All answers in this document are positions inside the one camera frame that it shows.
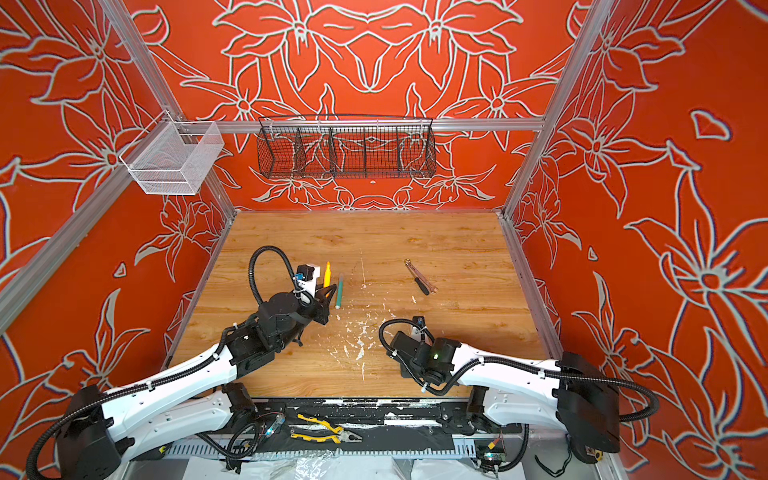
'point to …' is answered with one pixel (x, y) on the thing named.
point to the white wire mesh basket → (173, 157)
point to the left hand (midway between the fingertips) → (332, 283)
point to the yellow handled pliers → (341, 436)
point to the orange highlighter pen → (327, 276)
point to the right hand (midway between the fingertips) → (404, 364)
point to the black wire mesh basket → (345, 147)
